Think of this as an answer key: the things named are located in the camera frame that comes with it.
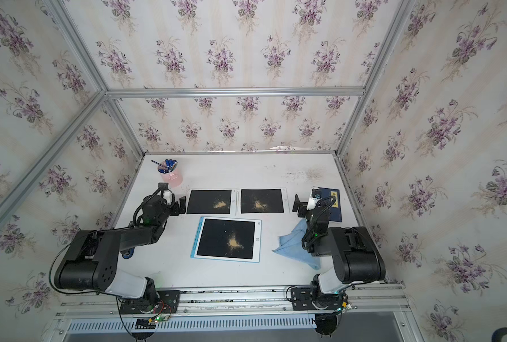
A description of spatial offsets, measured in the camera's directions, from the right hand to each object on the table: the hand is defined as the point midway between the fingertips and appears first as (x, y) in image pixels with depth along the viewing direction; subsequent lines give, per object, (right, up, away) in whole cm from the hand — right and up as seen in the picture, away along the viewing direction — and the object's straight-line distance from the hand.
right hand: (312, 196), depth 90 cm
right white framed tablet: (-21, -4, +11) cm, 23 cm away
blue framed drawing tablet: (-34, -18, -2) cm, 39 cm away
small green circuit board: (-62, -41, -19) cm, 77 cm away
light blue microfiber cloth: (-10, -19, -6) cm, 23 cm away
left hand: (-61, -1, +3) cm, 61 cm away
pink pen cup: (-64, +7, +9) cm, 65 cm away
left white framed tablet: (-46, -4, +12) cm, 48 cm away
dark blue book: (+12, -9, +5) cm, 16 cm away
